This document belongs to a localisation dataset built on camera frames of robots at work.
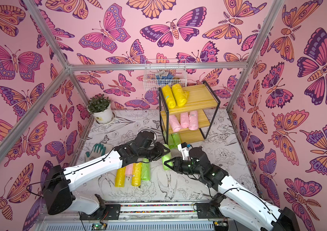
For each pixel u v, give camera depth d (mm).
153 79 949
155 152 673
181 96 738
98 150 945
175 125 834
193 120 858
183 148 687
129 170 845
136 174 834
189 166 615
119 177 822
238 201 471
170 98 743
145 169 850
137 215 732
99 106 997
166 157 711
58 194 398
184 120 861
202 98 768
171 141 944
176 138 971
